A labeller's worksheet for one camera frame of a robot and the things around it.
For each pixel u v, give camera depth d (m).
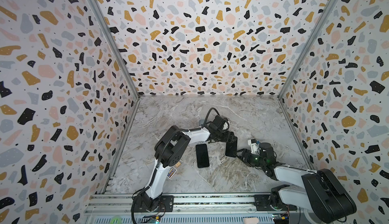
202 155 0.88
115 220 0.70
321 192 0.44
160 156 0.58
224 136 0.86
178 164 0.86
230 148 0.92
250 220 0.69
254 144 0.84
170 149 0.54
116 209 0.72
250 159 0.78
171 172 0.82
